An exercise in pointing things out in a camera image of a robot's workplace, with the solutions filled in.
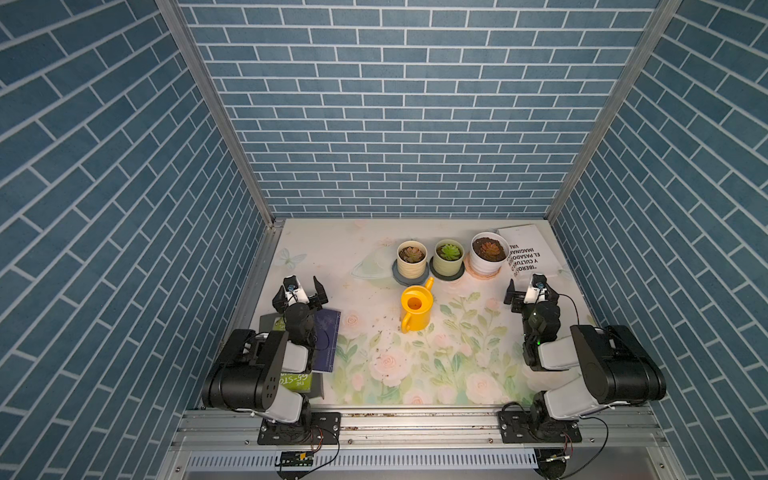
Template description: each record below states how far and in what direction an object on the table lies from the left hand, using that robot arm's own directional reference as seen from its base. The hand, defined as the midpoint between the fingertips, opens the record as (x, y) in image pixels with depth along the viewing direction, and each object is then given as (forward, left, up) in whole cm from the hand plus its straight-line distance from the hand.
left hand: (307, 280), depth 88 cm
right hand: (0, -68, 0) cm, 68 cm away
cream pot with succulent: (+11, -32, -4) cm, 34 cm away
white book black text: (+16, -74, -7) cm, 76 cm away
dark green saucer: (+8, -44, -10) cm, 46 cm away
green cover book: (-26, 0, -6) cm, 27 cm away
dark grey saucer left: (+7, -32, -10) cm, 34 cm away
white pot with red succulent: (+13, -58, -2) cm, 59 cm away
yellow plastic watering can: (-7, -32, -1) cm, 33 cm away
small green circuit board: (-42, -3, -15) cm, 44 cm away
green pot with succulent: (+12, -44, -4) cm, 46 cm away
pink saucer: (+9, -56, -9) cm, 57 cm away
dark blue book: (-12, -7, -7) cm, 16 cm away
